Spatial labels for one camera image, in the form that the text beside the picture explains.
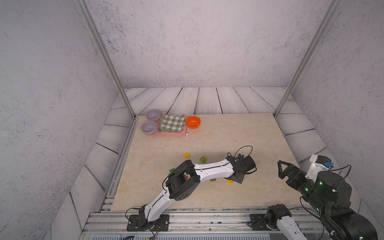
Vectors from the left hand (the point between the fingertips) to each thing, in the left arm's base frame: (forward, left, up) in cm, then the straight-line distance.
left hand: (239, 179), depth 85 cm
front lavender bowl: (+40, +58, 0) cm, 70 cm away
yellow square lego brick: (-1, +5, -2) cm, 5 cm away
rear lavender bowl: (+53, +57, +1) cm, 78 cm away
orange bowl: (+43, +26, +2) cm, 50 cm away
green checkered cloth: (+45, +41, -1) cm, 61 cm away
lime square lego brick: (+1, +15, -2) cm, 15 cm away
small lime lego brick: (+14, +20, 0) cm, 24 cm away
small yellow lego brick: (+18, +30, -2) cm, 35 cm away
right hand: (-7, -11, +29) cm, 32 cm away
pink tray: (+38, +50, -2) cm, 63 cm away
